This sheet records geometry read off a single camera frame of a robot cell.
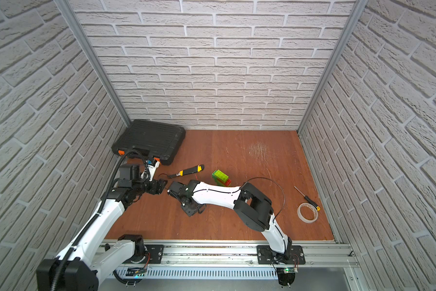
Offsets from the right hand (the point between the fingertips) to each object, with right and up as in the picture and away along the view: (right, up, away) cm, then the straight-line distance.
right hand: (197, 205), depth 85 cm
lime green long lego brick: (+12, +15, -3) cm, 19 cm away
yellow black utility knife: (-4, +15, +15) cm, 22 cm away
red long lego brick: (+15, +12, -4) cm, 19 cm away
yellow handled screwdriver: (+58, -1, 0) cm, 58 cm away
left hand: (-17, +15, -3) cm, 22 cm away
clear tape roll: (+57, -2, 0) cm, 57 cm away
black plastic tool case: (-30, +33, +22) cm, 50 cm away
